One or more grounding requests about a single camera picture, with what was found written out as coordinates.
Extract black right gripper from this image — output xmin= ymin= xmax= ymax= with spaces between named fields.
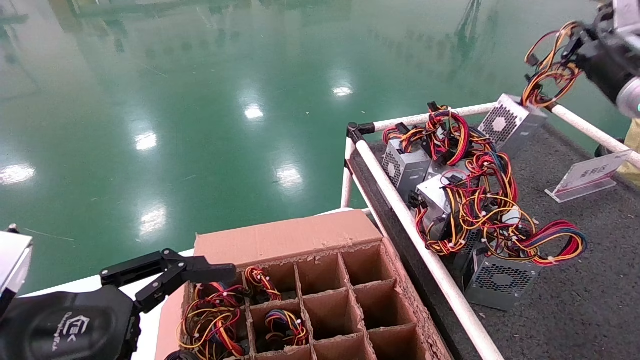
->
xmin=562 ymin=22 xmax=640 ymax=103

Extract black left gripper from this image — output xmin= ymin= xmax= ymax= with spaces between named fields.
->
xmin=0 ymin=249 xmax=237 ymax=360

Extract grey power supply orange cables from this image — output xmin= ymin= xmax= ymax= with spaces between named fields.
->
xmin=477 ymin=21 xmax=585 ymax=152

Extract brown cardboard divider box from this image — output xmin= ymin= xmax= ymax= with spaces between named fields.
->
xmin=155 ymin=210 xmax=453 ymax=360

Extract black caster wheel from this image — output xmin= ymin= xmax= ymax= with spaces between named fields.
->
xmin=594 ymin=138 xmax=627 ymax=159

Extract pale yellow cloth object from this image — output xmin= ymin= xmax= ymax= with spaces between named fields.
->
xmin=617 ymin=117 xmax=640 ymax=187

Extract clear acrylic label sign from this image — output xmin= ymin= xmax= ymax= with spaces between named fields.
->
xmin=545 ymin=150 xmax=632 ymax=204

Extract grey power supply mesh side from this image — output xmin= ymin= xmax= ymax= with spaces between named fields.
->
xmin=382 ymin=122 xmax=433 ymax=208

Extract power supply black mesh grille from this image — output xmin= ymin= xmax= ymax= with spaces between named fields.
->
xmin=452 ymin=220 xmax=588 ymax=312

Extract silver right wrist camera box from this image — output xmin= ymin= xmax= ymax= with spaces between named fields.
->
xmin=612 ymin=0 xmax=640 ymax=36

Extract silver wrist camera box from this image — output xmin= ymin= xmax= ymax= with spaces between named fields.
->
xmin=612 ymin=0 xmax=640 ymax=36
xmin=0 ymin=225 xmax=34 ymax=316

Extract power supply large cable tangle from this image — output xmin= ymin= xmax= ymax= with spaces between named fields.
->
xmin=178 ymin=282 xmax=248 ymax=360

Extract power supply small cable loop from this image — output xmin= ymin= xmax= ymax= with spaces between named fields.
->
xmin=244 ymin=266 xmax=283 ymax=303

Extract power supply purple striped cables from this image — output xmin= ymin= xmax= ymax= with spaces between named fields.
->
xmin=252 ymin=309 xmax=311 ymax=360

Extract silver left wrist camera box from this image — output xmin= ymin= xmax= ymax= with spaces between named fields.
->
xmin=0 ymin=225 xmax=34 ymax=316

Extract silver power supply red cables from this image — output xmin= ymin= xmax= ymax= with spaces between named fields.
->
xmin=425 ymin=102 xmax=501 ymax=183

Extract silver power supply yellow cables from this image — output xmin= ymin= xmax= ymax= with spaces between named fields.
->
xmin=410 ymin=172 xmax=538 ymax=251

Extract white pipe cart frame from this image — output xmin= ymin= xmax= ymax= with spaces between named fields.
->
xmin=341 ymin=92 xmax=640 ymax=360

